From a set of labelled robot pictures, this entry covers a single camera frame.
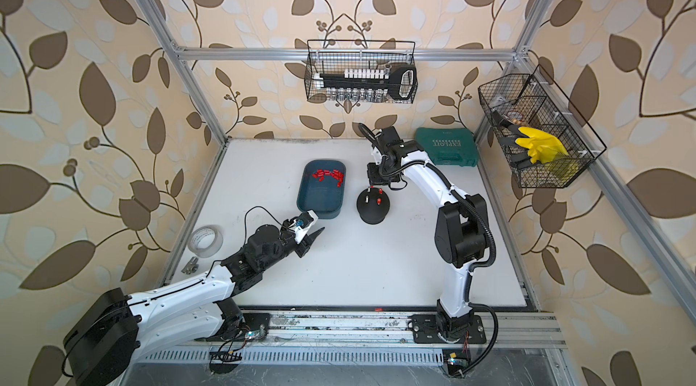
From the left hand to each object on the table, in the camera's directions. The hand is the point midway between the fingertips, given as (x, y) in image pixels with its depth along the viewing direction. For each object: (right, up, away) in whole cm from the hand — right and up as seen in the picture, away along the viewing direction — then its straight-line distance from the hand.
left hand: (313, 218), depth 79 cm
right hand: (+18, +11, +11) cm, 24 cm away
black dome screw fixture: (+18, +2, +11) cm, 22 cm away
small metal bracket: (-40, -16, +5) cm, 43 cm away
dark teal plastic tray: (-1, +7, +26) cm, 27 cm away
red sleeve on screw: (+20, +4, +9) cm, 22 cm away
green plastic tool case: (+54, +24, +32) cm, 67 cm away
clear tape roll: (-39, -10, +12) cm, 42 cm away
